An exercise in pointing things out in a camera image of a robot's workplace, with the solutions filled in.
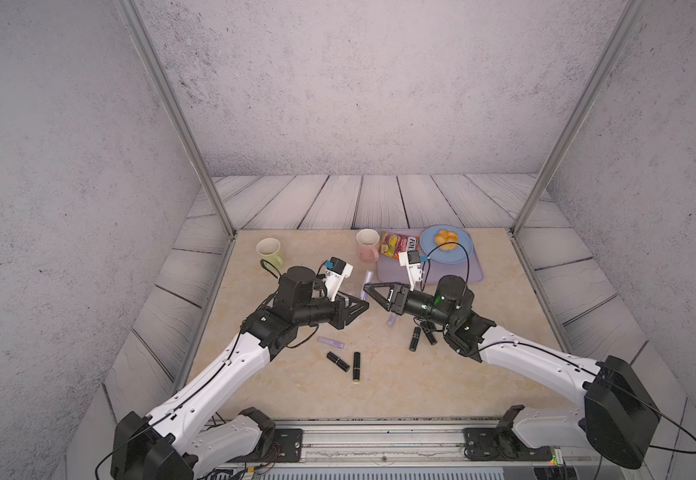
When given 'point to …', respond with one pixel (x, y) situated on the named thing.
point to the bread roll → (443, 236)
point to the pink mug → (368, 245)
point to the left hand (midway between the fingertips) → (369, 307)
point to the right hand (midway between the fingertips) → (369, 290)
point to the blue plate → (427, 244)
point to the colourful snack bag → (391, 243)
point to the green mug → (269, 251)
